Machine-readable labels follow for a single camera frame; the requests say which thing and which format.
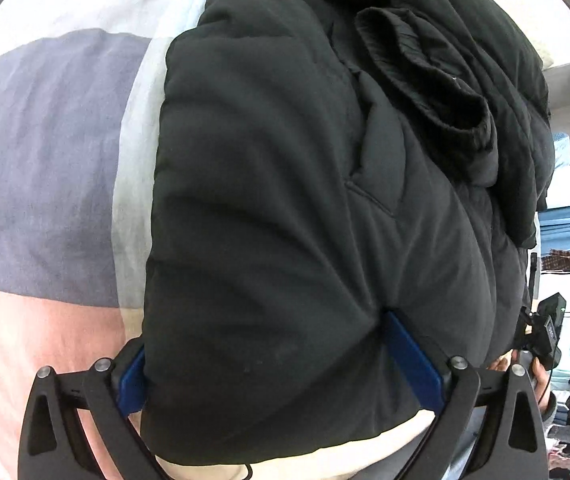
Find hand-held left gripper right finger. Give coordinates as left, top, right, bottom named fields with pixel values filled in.
left=382, top=307, right=550, bottom=480

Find checked pastel quilt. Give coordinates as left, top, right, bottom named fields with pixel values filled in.
left=0, top=0, right=453, bottom=480

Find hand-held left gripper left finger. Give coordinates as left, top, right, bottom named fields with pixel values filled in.
left=18, top=337, right=166, bottom=480

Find blue towel cover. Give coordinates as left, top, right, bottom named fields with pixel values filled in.
left=552, top=130, right=570, bottom=169

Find person's right hand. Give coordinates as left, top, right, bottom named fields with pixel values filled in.
left=487, top=351, right=558, bottom=422

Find black puffer jacket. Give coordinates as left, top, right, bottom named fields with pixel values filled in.
left=140, top=0, right=556, bottom=462

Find person's right forearm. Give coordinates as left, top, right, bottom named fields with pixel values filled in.
left=539, top=392, right=566, bottom=432

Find person's blue jeans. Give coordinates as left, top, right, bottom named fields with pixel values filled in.
left=435, top=400, right=490, bottom=480

